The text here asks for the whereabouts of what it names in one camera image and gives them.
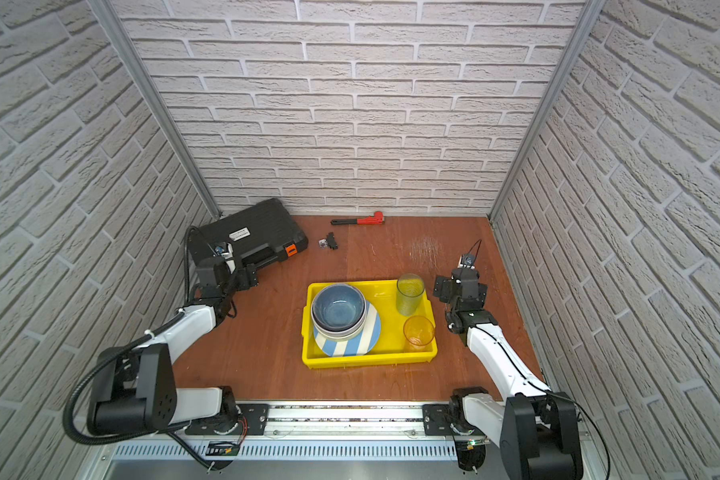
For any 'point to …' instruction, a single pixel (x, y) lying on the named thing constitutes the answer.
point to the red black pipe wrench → (376, 218)
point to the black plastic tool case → (261, 234)
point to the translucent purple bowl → (339, 336)
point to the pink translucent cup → (418, 332)
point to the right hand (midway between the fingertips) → (458, 278)
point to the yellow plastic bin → (392, 347)
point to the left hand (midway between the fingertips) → (237, 264)
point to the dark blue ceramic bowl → (338, 307)
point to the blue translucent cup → (409, 291)
